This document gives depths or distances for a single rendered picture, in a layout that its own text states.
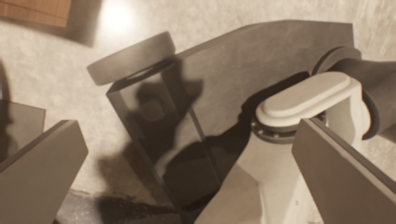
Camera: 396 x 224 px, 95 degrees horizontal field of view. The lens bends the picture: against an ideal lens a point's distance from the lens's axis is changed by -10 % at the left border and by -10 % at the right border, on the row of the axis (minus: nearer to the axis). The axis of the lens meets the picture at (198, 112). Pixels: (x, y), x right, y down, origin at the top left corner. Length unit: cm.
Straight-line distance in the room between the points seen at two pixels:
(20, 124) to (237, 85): 59
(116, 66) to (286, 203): 35
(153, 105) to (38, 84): 39
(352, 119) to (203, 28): 43
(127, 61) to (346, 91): 40
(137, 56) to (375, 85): 47
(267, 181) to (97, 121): 49
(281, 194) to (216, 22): 48
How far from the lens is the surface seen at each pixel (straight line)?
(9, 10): 37
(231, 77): 46
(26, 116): 69
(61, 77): 63
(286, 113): 37
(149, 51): 39
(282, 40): 52
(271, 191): 31
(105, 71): 41
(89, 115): 64
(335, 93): 43
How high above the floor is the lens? 59
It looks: 66 degrees down
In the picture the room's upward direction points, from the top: 142 degrees clockwise
